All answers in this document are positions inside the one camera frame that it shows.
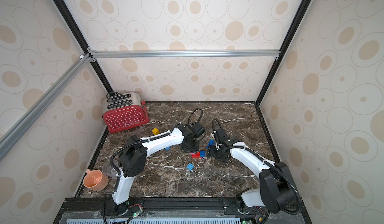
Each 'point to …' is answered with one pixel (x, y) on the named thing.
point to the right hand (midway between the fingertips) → (216, 155)
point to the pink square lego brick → (192, 153)
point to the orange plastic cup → (95, 180)
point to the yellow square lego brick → (155, 131)
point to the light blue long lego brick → (190, 166)
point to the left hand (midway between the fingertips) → (199, 151)
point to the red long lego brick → (196, 155)
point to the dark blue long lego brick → (211, 142)
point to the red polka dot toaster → (124, 110)
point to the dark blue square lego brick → (202, 153)
